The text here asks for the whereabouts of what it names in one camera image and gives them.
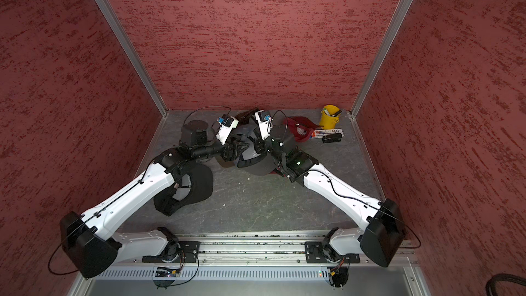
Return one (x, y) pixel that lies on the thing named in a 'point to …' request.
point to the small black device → (333, 137)
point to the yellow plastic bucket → (329, 122)
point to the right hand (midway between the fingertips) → (254, 131)
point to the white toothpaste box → (320, 133)
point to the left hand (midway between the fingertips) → (242, 144)
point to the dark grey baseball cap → (252, 159)
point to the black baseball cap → (194, 183)
